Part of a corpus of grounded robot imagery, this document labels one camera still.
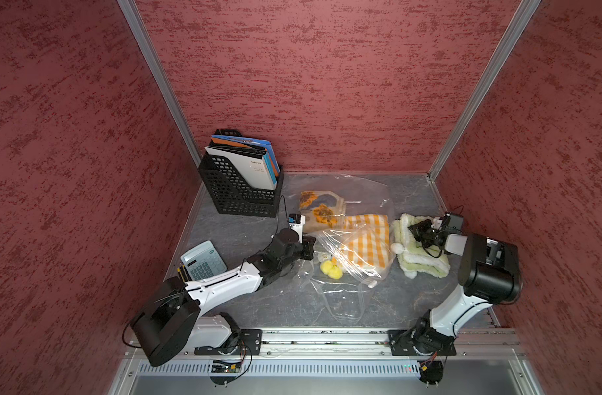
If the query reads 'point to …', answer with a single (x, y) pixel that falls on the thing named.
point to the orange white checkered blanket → (366, 241)
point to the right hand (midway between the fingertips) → (407, 227)
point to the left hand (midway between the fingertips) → (315, 243)
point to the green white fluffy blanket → (414, 257)
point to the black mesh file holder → (233, 193)
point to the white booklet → (251, 169)
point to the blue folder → (270, 160)
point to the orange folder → (229, 141)
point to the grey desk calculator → (203, 261)
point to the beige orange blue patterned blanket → (321, 209)
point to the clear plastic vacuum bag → (344, 292)
